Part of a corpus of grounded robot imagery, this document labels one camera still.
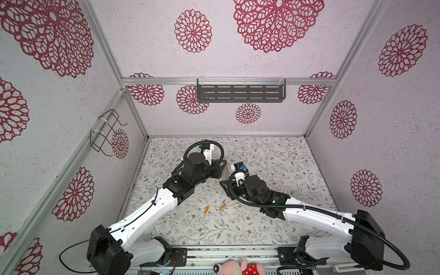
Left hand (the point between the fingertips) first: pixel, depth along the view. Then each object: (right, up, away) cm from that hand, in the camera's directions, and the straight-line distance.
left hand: (223, 164), depth 74 cm
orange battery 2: (0, -23, +14) cm, 27 cm away
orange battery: (-8, -24, +13) cm, 29 cm away
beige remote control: (+1, -4, -2) cm, 5 cm away
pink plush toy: (+3, -39, -9) cm, 40 cm away
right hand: (0, -6, 0) cm, 6 cm away
